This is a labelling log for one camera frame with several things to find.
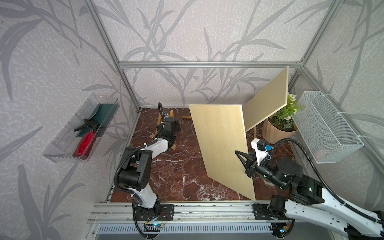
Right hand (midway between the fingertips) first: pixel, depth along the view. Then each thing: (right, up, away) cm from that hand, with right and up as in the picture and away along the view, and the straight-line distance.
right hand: (236, 151), depth 60 cm
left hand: (-35, +12, +35) cm, 51 cm away
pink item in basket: (+43, -4, +11) cm, 45 cm away
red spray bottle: (-61, +4, -1) cm, 61 cm away
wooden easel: (+20, +5, +36) cm, 41 cm away
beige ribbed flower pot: (+29, +4, +29) cm, 42 cm away
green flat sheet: (-64, +13, +11) cm, 66 cm away
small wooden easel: (-32, +16, +26) cm, 44 cm away
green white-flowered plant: (+35, +14, +29) cm, 48 cm away
